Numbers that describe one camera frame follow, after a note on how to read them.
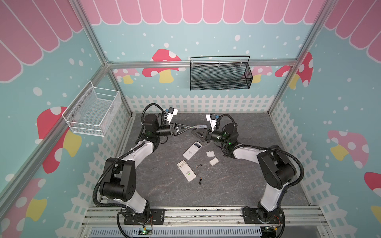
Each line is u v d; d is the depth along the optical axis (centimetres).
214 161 94
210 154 97
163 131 72
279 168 49
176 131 73
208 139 73
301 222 73
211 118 73
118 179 46
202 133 73
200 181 85
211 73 96
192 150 98
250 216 74
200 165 92
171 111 74
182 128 75
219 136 74
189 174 87
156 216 74
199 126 76
